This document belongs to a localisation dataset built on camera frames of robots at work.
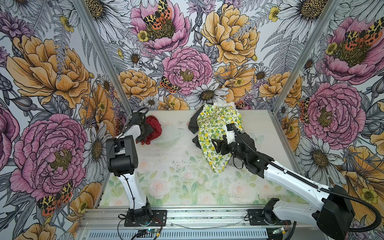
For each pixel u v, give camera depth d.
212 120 1.01
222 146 0.68
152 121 1.05
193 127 1.08
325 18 0.75
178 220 0.75
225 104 1.11
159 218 0.73
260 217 0.74
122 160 0.54
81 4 0.70
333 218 0.39
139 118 0.83
